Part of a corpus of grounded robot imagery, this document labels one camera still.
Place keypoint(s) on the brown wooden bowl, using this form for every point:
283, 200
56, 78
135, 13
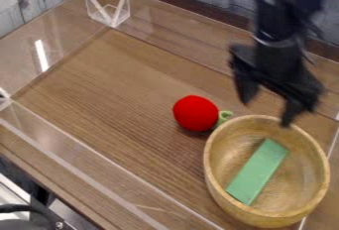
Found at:
299, 183

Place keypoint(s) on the green rectangular stick block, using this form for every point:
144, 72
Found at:
257, 172

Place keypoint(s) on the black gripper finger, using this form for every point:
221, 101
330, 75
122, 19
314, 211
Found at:
246, 82
293, 109

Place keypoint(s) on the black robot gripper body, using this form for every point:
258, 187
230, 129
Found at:
282, 71

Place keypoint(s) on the red plush strawberry toy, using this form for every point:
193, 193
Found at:
198, 114

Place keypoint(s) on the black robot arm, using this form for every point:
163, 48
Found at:
282, 22

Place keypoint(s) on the clear acrylic enclosure walls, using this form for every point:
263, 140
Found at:
91, 75

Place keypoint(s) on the black metal stand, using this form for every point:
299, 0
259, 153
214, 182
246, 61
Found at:
43, 219

